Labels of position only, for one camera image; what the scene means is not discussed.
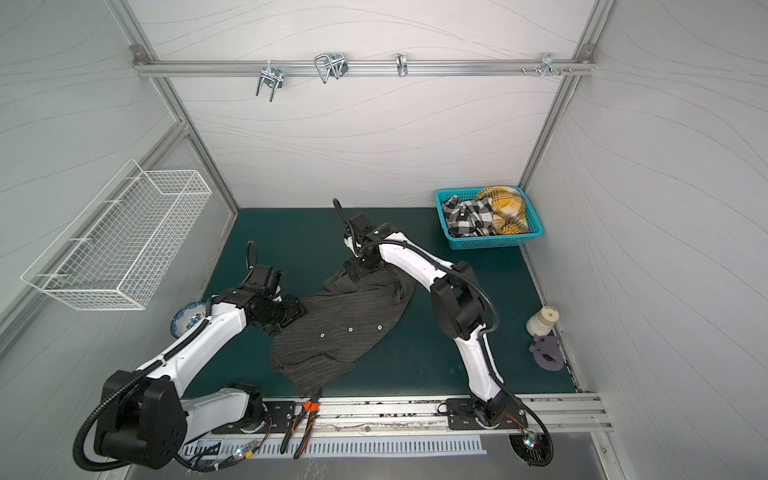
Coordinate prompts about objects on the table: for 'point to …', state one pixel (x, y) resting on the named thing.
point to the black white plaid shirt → (469, 218)
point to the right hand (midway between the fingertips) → (365, 262)
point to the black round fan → (532, 448)
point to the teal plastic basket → (491, 241)
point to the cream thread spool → (541, 323)
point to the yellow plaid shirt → (509, 212)
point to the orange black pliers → (313, 408)
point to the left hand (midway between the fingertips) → (306, 311)
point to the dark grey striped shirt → (343, 320)
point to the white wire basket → (115, 250)
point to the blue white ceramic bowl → (186, 318)
